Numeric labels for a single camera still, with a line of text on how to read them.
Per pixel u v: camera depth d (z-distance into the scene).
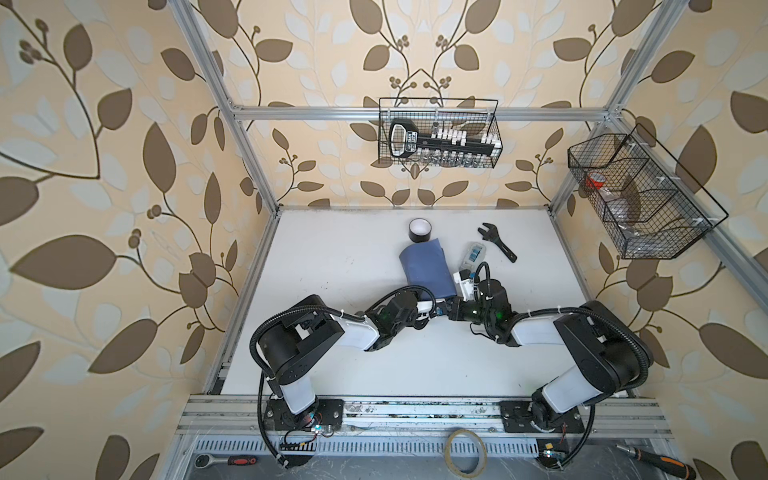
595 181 0.88
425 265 0.97
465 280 0.84
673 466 0.65
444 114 0.91
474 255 1.02
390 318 0.70
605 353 0.46
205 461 0.68
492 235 1.12
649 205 0.73
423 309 0.78
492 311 0.72
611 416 0.75
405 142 0.85
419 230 1.12
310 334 0.48
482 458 0.67
